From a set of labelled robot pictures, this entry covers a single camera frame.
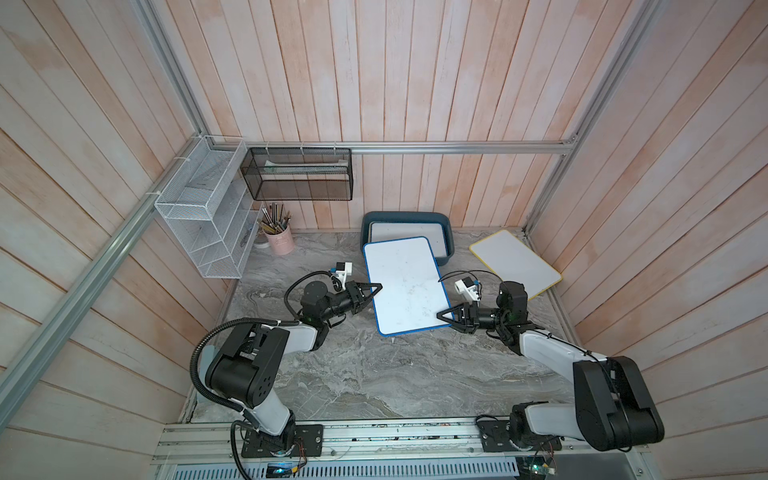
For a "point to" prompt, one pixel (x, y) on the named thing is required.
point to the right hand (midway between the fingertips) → (439, 319)
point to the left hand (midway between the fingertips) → (382, 290)
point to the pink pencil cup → (280, 244)
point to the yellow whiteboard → (514, 261)
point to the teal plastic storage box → (369, 217)
